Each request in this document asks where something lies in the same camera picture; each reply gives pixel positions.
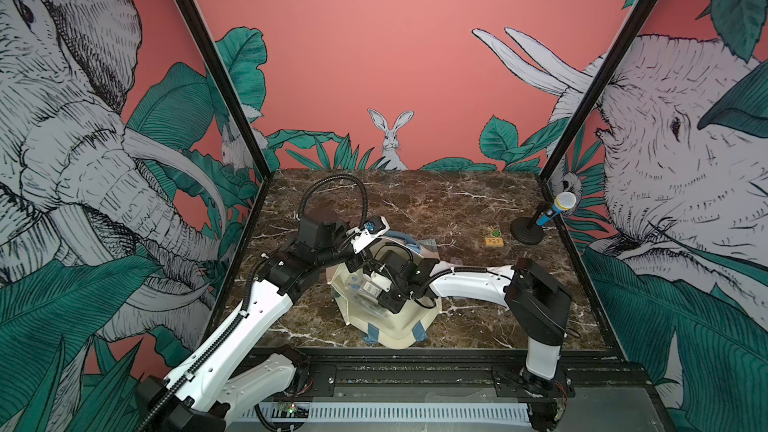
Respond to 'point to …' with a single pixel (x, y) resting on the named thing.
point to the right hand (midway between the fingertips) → (381, 295)
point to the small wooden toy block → (496, 240)
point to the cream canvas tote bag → (384, 328)
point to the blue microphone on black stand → (527, 230)
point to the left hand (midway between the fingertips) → (377, 232)
